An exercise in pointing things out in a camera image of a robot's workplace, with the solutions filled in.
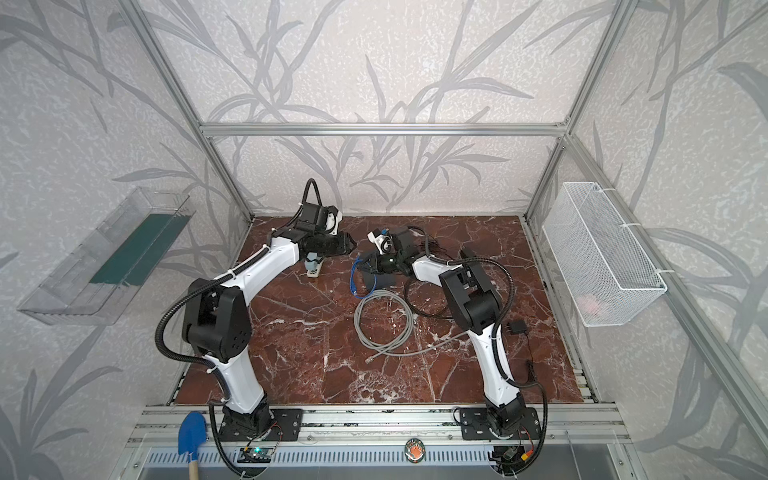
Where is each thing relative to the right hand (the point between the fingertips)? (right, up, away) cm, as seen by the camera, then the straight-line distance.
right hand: (360, 258), depth 96 cm
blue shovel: (-38, -42, -24) cm, 61 cm away
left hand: (-1, +7, -5) cm, 9 cm away
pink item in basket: (+61, -10, -23) cm, 66 cm away
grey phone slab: (-17, -3, +4) cm, 18 cm away
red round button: (+17, -44, -27) cm, 54 cm away
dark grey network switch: (+7, -8, +5) cm, 12 cm away
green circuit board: (-22, -46, -25) cm, 57 cm away
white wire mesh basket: (+56, 0, -35) cm, 66 cm away
